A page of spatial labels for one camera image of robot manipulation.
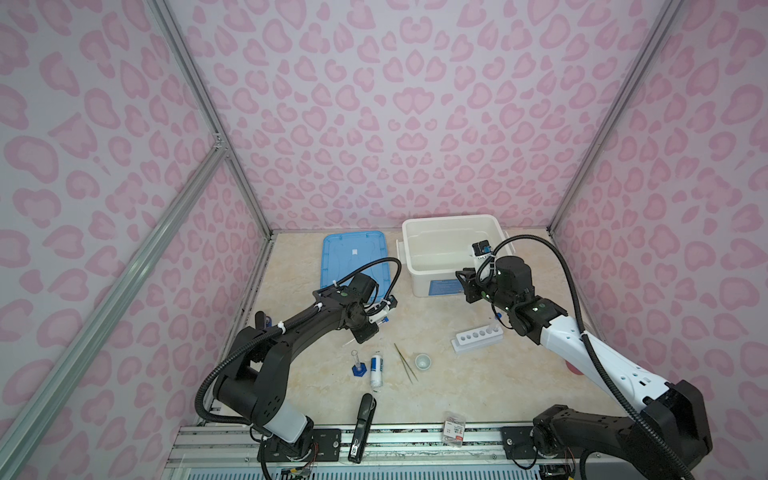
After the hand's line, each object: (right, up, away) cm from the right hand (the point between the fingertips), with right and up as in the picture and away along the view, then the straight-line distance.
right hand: (461, 269), depth 79 cm
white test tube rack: (+6, -20, +7) cm, 22 cm away
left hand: (-25, -16, +10) cm, 31 cm away
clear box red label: (-3, -39, -6) cm, 40 cm away
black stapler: (-25, -38, -5) cm, 46 cm away
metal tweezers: (-15, -27, +8) cm, 32 cm away
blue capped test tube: (-31, -21, +7) cm, 38 cm away
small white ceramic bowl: (-9, -27, +7) cm, 29 cm away
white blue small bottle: (-23, -29, +5) cm, 37 cm away
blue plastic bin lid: (-37, +5, +35) cm, 51 cm away
